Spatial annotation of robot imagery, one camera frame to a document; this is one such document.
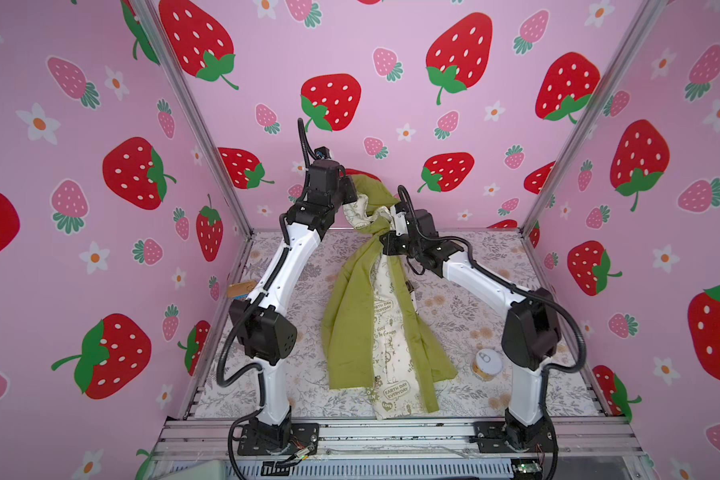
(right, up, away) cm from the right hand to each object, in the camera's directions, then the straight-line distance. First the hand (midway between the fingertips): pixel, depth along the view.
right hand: (377, 236), depth 87 cm
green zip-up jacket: (-1, -29, 0) cm, 29 cm away
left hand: (-8, +15, -7) cm, 19 cm away
